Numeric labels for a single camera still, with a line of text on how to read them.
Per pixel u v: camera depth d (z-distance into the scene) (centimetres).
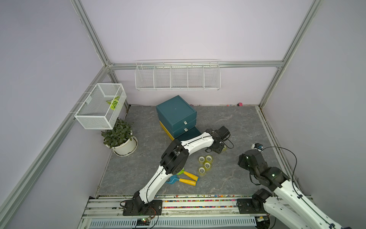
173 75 100
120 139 80
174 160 57
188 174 83
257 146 69
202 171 85
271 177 53
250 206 74
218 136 71
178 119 83
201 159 91
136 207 64
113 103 81
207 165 87
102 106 84
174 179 81
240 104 124
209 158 91
